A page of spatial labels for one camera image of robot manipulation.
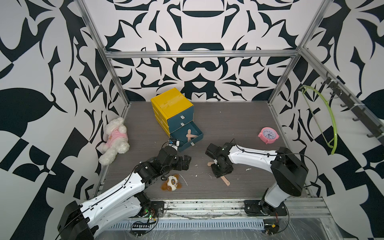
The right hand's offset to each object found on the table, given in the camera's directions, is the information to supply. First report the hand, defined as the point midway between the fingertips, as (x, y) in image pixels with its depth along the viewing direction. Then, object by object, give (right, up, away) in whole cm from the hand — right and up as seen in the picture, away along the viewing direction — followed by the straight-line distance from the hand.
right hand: (217, 172), depth 85 cm
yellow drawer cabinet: (-27, +38, 0) cm, 46 cm away
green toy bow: (+48, +19, -18) cm, 55 cm away
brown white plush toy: (-24, -4, -6) cm, 25 cm away
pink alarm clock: (+36, +19, +14) cm, 43 cm away
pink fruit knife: (-15, +19, +14) cm, 28 cm away
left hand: (-19, +11, -6) cm, 23 cm away
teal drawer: (-22, +20, +12) cm, 32 cm away
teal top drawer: (-21, +31, +2) cm, 37 cm away
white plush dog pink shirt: (-61, +23, +8) cm, 66 cm away
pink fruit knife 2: (-4, +4, +2) cm, 6 cm away
